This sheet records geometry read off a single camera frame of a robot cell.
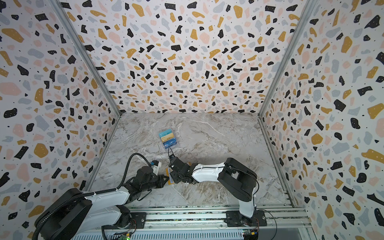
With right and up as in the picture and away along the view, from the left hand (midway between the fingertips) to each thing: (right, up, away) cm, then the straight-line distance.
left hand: (171, 176), depth 86 cm
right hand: (+1, +3, +2) cm, 4 cm away
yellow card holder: (-1, -3, +1) cm, 3 cm away
